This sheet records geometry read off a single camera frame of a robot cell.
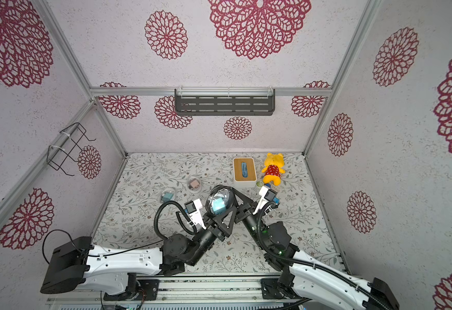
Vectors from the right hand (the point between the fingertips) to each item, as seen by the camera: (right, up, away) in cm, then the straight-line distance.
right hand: (232, 191), depth 61 cm
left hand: (+1, -6, -1) cm, 6 cm away
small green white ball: (+17, -1, +45) cm, 48 cm away
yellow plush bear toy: (+25, +8, +45) cm, 52 cm away
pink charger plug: (-18, 0, +42) cm, 46 cm away
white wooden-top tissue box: (+9, +6, +46) cm, 48 cm away
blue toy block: (+22, -1, +45) cm, 50 cm away
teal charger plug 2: (-32, -7, +37) cm, 49 cm away
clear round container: (-33, -3, +41) cm, 53 cm away
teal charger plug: (-4, -4, -2) cm, 6 cm away
